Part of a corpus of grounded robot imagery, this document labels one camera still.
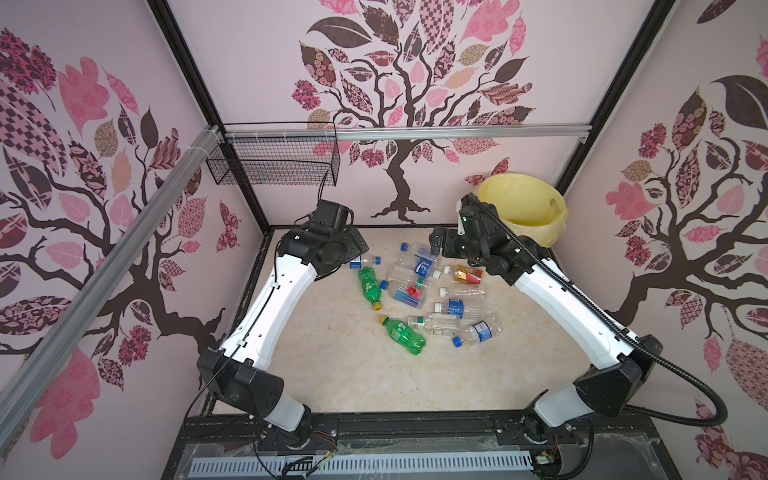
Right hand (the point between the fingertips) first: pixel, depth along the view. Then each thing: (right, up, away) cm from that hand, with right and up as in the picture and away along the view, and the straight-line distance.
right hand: (446, 233), depth 75 cm
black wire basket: (-62, +34, +47) cm, 85 cm away
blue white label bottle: (-6, -9, +27) cm, 29 cm away
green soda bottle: (-11, -29, +11) cm, 33 cm away
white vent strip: (-22, -56, -5) cm, 60 cm away
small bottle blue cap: (+12, -28, +11) cm, 32 cm away
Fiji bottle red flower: (-9, -17, +20) cm, 28 cm away
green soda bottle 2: (-21, -16, +20) cm, 33 cm away
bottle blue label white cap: (+8, -23, +16) cm, 29 cm away
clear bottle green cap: (+2, -28, +17) cm, 33 cm away
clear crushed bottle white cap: (+15, -19, +26) cm, 35 cm away
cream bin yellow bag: (+34, +11, +24) cm, 43 cm away
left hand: (-25, -6, +2) cm, 26 cm away
